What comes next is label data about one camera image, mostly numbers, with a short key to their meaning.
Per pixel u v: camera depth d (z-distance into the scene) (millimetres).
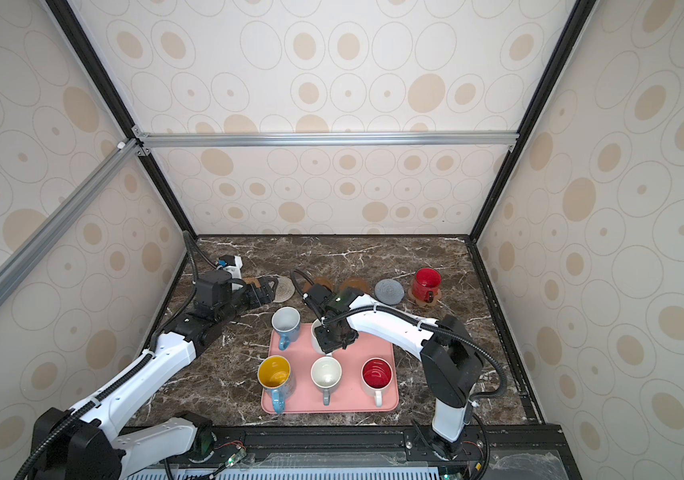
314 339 836
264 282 729
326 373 842
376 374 833
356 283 1060
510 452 734
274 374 823
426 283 1003
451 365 455
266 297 729
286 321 894
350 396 820
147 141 910
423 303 996
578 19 689
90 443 379
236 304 673
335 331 700
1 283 546
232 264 717
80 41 714
